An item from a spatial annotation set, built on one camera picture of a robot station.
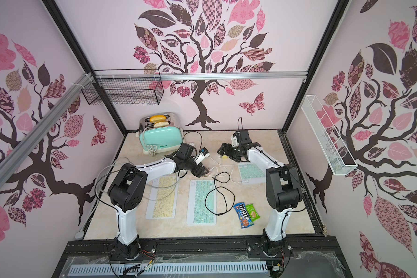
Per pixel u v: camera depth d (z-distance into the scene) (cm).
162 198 89
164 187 93
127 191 52
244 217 81
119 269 70
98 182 95
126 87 137
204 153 85
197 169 85
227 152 84
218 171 103
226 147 85
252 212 83
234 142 87
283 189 49
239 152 71
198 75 92
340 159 66
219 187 92
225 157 107
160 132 96
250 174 98
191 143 83
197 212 85
